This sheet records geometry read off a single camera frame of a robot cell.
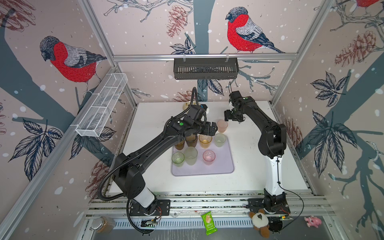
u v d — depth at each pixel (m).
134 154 0.44
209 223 0.68
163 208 0.73
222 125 1.00
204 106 0.70
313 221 0.67
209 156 0.88
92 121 0.71
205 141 0.96
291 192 0.66
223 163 0.90
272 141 0.57
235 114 0.84
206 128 0.68
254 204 0.74
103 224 0.62
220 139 0.98
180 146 0.94
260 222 0.67
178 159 0.89
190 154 0.84
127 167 0.41
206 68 1.04
